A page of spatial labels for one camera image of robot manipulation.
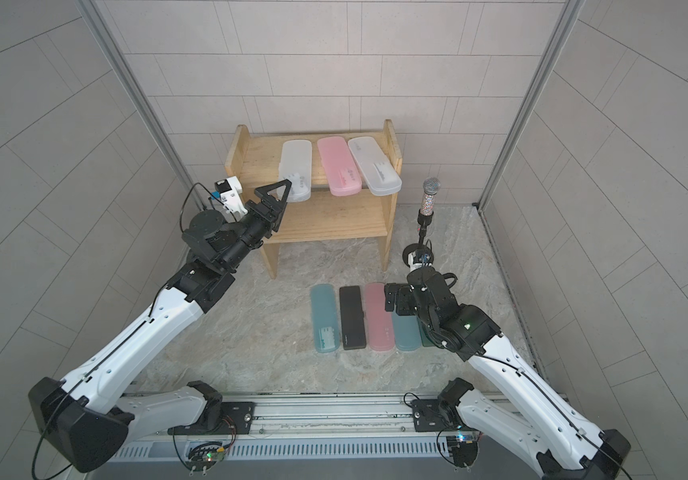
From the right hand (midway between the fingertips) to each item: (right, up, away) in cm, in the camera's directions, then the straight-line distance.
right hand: (398, 288), depth 74 cm
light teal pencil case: (-20, -12, +13) cm, 27 cm away
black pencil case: (-12, -12, +13) cm, 21 cm away
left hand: (-23, +23, -11) cm, 34 cm away
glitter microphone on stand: (+11, +19, +17) cm, 27 cm away
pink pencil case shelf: (-4, -12, +12) cm, 18 cm away
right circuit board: (+14, -36, -6) cm, 39 cm away
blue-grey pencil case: (+4, -15, +12) cm, 20 cm away
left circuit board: (-44, -36, -8) cm, 58 cm away
